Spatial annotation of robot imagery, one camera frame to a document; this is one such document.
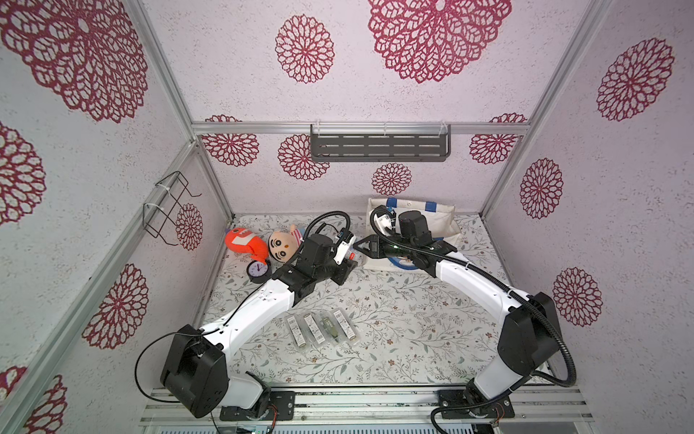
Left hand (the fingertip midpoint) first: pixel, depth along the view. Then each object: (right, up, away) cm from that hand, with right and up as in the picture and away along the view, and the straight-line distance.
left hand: (349, 261), depth 81 cm
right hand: (+1, +5, -3) cm, 6 cm away
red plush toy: (-40, +6, +20) cm, 45 cm away
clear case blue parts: (+1, +2, -3) cm, 4 cm away
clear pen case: (-2, -21, +6) cm, 22 cm away
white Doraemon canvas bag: (+33, +14, +14) cm, 38 cm away
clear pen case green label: (-6, -22, +6) cm, 24 cm away
